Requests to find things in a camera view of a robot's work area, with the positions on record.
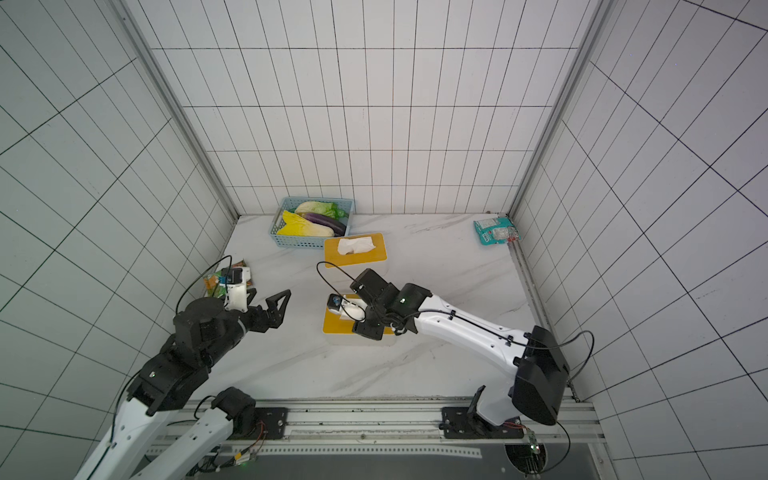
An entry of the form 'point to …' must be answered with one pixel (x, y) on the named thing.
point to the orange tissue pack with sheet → (368, 247)
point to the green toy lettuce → (329, 209)
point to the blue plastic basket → (305, 241)
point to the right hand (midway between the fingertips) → (351, 320)
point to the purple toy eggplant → (336, 227)
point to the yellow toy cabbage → (294, 226)
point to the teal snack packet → (495, 231)
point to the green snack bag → (213, 287)
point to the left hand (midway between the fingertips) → (269, 298)
